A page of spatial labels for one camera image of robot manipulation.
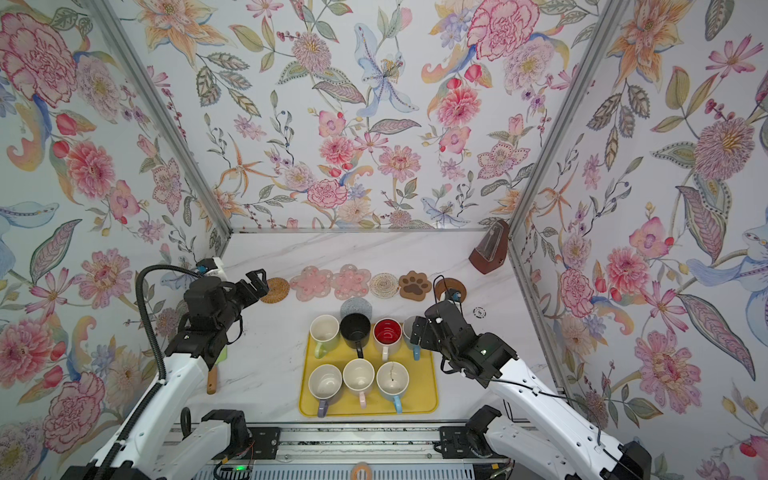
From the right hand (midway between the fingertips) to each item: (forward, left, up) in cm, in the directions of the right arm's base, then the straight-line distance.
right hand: (425, 327), depth 77 cm
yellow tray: (-12, 0, -17) cm, 21 cm away
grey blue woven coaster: (+16, +21, -16) cm, 31 cm away
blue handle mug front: (-9, +8, -16) cm, 20 cm away
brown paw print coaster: (+24, +2, -15) cm, 28 cm away
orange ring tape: (-29, +15, -17) cm, 36 cm away
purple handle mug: (-10, +27, -14) cm, 32 cm away
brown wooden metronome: (+33, -25, -9) cm, 42 cm away
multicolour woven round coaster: (+23, +12, -15) cm, 30 cm away
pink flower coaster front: (+24, +38, -15) cm, 47 cm away
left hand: (+9, +44, +8) cm, 46 cm away
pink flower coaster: (+25, +24, -16) cm, 38 cm away
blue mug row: (+1, +5, -6) cm, 7 cm away
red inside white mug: (+4, +10, -13) cm, 17 cm away
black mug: (+5, +20, -11) cm, 23 cm away
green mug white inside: (+3, +29, -10) cm, 31 cm away
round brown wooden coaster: (+26, -12, -16) cm, 32 cm away
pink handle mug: (-8, +17, -14) cm, 24 cm away
